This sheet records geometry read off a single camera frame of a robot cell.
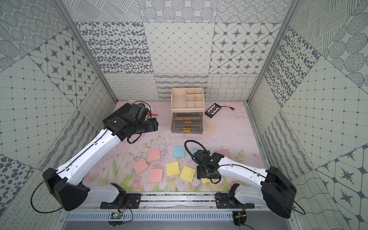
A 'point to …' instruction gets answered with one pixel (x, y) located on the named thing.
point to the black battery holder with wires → (214, 109)
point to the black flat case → (121, 111)
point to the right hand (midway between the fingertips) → (207, 175)
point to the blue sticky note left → (178, 151)
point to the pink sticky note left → (140, 166)
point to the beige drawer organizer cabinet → (188, 105)
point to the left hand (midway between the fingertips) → (156, 125)
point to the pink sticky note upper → (153, 155)
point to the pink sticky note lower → (155, 175)
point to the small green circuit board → (115, 215)
